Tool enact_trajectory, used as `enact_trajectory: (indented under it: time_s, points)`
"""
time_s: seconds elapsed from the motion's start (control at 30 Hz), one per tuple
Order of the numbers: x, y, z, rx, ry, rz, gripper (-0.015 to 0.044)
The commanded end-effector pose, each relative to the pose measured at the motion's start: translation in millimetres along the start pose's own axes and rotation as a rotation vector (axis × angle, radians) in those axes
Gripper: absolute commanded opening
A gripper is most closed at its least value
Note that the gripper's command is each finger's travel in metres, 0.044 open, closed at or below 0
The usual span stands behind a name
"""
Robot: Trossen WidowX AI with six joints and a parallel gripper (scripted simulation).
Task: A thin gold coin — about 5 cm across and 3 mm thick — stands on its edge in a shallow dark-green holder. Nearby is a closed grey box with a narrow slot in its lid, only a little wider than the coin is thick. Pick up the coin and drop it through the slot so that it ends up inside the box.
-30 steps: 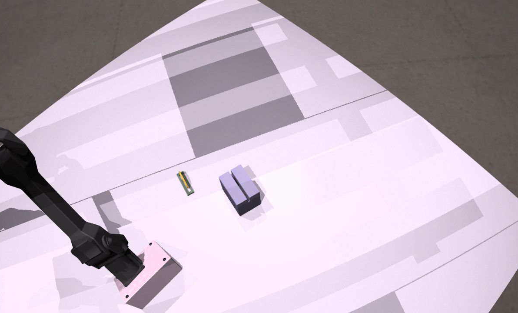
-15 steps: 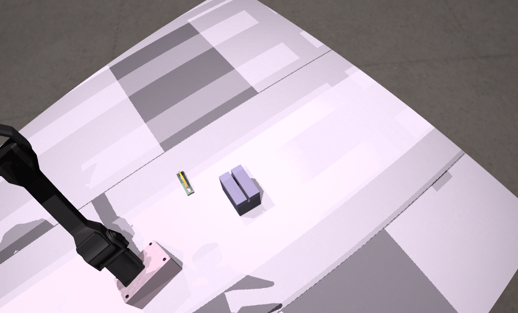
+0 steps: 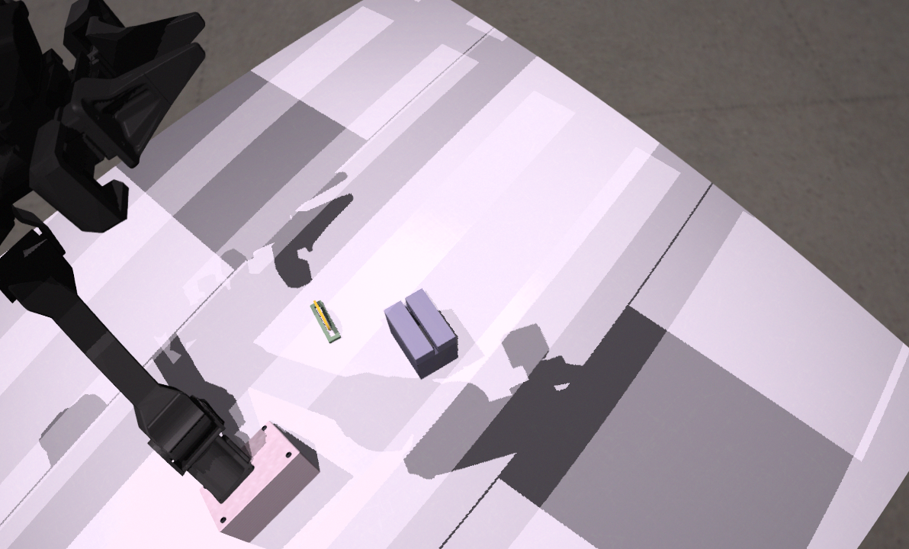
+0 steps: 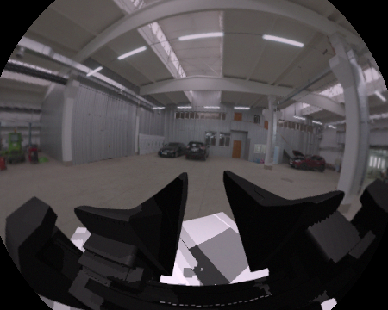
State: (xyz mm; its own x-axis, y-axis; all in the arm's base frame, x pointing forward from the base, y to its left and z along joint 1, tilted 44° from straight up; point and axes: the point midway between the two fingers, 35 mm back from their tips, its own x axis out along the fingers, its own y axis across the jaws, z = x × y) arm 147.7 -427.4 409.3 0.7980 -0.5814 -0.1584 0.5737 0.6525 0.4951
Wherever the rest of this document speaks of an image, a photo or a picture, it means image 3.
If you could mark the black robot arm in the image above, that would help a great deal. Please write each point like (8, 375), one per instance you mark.
(182, 428)

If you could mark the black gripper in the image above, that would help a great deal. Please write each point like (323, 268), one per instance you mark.
(124, 81)

